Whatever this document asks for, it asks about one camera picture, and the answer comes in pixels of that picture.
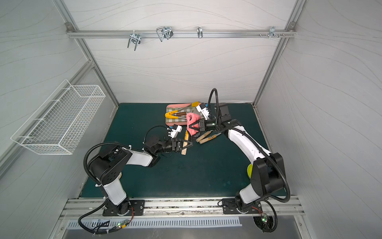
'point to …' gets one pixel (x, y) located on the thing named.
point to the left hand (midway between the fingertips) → (192, 146)
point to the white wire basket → (59, 124)
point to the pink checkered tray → (171, 107)
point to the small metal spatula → (180, 113)
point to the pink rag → (191, 118)
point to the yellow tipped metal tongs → (195, 104)
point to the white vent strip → (106, 224)
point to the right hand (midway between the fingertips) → (189, 127)
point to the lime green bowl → (249, 169)
